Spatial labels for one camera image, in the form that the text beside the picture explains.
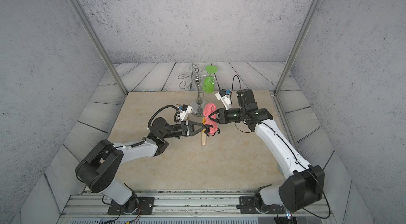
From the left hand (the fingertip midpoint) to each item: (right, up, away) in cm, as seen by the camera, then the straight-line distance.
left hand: (205, 131), depth 68 cm
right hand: (+2, +6, +2) cm, 6 cm away
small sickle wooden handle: (-1, -4, 0) cm, 4 cm away
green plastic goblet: (+2, +25, +30) cm, 39 cm away
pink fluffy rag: (+2, +10, 0) cm, 10 cm away
